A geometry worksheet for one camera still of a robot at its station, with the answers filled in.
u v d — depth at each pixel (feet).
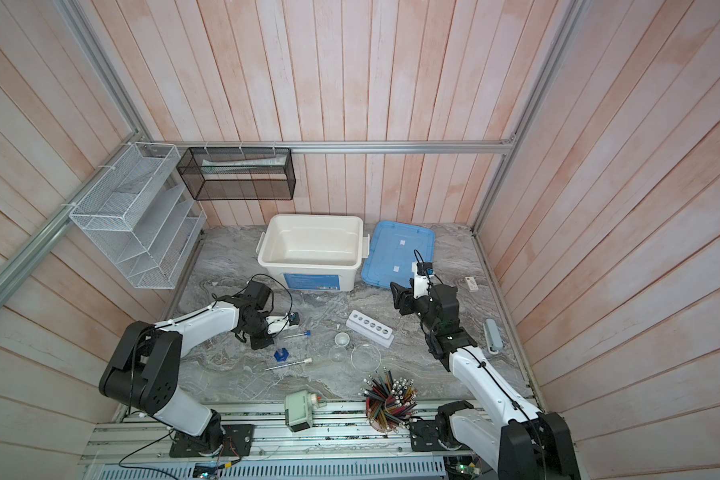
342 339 2.95
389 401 2.34
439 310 1.98
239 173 3.41
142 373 1.52
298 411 2.39
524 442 1.33
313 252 3.63
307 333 3.02
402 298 2.39
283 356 2.88
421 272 2.29
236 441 2.41
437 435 2.39
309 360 2.82
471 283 3.40
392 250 3.75
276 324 2.68
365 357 2.89
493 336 2.87
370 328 2.93
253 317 2.34
